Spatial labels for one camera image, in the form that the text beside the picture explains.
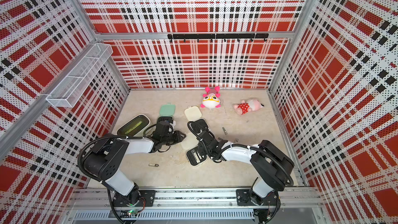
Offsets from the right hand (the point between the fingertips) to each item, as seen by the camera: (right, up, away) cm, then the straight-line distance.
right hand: (204, 145), depth 89 cm
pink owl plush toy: (+4, +27, +16) cm, 32 cm away
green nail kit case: (-28, +18, +19) cm, 38 cm away
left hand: (-11, +5, +5) cm, 13 cm away
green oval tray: (-43, +11, +5) cm, 44 cm away
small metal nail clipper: (-28, -9, -5) cm, 30 cm away
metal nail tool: (+13, +7, +9) cm, 17 cm away
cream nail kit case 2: (-7, -4, -1) cm, 8 cm away
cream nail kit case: (-9, +16, +17) cm, 25 cm away
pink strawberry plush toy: (+31, +23, +15) cm, 42 cm away
